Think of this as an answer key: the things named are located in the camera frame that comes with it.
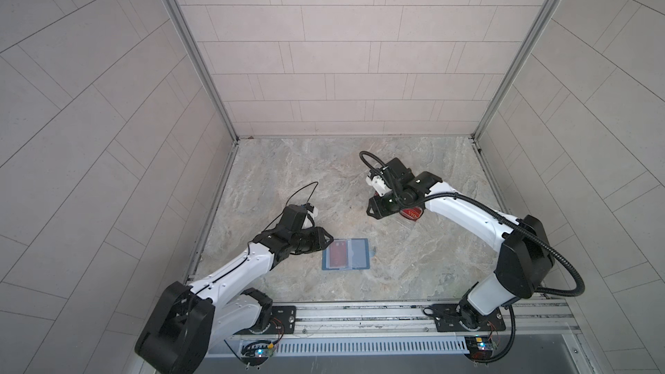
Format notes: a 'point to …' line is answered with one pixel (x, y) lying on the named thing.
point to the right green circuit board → (479, 346)
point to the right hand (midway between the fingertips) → (370, 212)
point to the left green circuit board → (256, 352)
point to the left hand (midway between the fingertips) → (337, 239)
